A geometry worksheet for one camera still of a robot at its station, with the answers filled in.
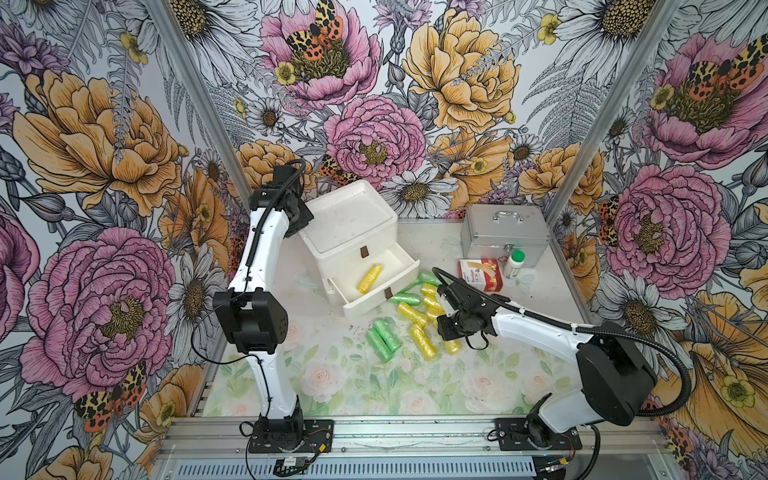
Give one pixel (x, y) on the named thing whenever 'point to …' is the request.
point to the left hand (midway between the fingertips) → (302, 231)
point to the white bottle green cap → (514, 263)
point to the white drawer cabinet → (353, 239)
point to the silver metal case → (492, 232)
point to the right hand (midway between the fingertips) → (445, 337)
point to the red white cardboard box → (484, 273)
